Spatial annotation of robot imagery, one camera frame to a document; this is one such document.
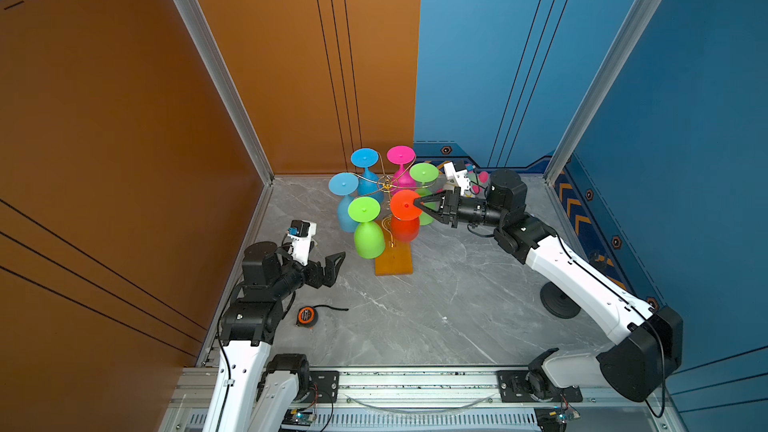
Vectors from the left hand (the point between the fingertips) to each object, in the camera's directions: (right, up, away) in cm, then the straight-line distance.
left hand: (327, 246), depth 72 cm
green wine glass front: (+10, +2, +1) cm, 10 cm away
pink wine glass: (+18, +23, +8) cm, 31 cm away
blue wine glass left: (+4, +15, +1) cm, 16 cm away
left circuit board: (-6, -40, -1) cm, 41 cm away
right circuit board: (+54, -41, -1) cm, 68 cm away
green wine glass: (+24, +18, +4) cm, 30 cm away
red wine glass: (+19, +8, -6) cm, 21 cm away
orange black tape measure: (-8, -21, +10) cm, 24 cm away
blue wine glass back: (+9, +16, +12) cm, 22 cm away
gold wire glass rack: (+14, +16, +4) cm, 21 cm away
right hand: (+20, +10, -7) cm, 24 cm away
